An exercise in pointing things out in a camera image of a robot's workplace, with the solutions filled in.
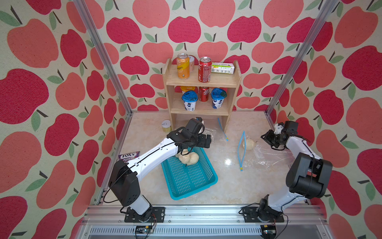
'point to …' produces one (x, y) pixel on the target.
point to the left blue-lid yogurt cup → (189, 98)
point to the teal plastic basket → (183, 180)
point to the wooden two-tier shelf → (204, 108)
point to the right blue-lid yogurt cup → (218, 95)
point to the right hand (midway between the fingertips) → (264, 139)
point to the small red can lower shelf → (203, 93)
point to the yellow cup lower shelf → (184, 88)
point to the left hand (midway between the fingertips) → (206, 142)
